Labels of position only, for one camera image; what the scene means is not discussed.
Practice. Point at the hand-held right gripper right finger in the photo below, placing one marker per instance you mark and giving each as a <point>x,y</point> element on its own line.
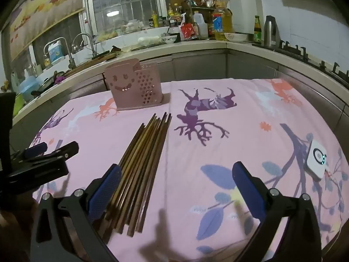
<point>247,193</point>

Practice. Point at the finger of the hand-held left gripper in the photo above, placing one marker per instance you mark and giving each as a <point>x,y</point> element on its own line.
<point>66,150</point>
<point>35,150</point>

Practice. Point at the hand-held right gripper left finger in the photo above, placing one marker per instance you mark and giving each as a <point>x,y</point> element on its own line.
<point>107,191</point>

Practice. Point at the pile of wooden chopsticks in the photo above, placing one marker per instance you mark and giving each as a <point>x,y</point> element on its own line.
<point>141,163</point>

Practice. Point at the pink smiley utensil holder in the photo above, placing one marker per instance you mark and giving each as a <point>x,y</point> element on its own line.
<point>125,87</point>

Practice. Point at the pink printed tablecloth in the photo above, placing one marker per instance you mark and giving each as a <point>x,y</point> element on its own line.
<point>218,147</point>

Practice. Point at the blue plastic container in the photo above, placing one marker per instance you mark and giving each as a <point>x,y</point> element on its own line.
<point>27,87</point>

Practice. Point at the white square device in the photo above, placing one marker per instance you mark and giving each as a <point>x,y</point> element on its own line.
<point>316,159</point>

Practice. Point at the wooden cutting board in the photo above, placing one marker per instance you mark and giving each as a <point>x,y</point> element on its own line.
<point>90,62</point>

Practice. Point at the chrome faucet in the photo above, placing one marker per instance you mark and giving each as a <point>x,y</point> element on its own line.
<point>69,57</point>
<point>91,45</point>

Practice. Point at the blue detergent jug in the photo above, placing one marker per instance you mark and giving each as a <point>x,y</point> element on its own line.
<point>56,51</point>

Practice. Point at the kitchen counter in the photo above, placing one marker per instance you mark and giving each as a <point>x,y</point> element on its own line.
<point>245,62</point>

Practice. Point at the white plastic bag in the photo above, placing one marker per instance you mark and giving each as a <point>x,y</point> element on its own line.
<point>148,41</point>

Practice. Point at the printed window blind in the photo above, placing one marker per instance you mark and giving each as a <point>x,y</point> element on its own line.
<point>46,2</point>

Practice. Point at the black gas stove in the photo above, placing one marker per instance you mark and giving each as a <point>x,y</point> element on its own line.
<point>308,56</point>

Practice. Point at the patterned bowl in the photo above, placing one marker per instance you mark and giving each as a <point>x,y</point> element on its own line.
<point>169,38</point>

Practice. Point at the white bowl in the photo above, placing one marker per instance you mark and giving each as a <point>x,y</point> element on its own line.
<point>235,36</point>

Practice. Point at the barred window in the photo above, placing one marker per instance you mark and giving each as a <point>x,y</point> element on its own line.
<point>125,2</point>

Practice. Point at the steel thermos jug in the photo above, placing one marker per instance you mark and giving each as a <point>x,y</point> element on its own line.
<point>270,32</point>

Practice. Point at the green glass bottle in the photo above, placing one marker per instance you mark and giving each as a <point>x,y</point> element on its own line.
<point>257,31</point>

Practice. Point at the red packet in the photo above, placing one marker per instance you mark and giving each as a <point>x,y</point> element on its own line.
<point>187,31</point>

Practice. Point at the large yellow oil bottle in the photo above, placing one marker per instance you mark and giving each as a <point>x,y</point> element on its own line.
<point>222,23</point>

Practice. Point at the white plastic jug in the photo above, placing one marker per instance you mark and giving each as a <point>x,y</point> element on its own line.
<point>201,26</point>

